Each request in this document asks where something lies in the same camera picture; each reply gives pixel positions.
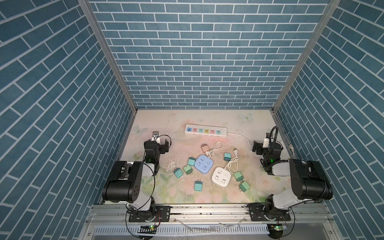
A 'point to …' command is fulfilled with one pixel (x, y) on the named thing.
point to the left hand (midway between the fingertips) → (161, 139)
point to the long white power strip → (207, 130)
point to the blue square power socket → (203, 164)
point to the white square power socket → (221, 177)
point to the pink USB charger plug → (204, 147)
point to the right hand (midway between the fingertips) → (264, 142)
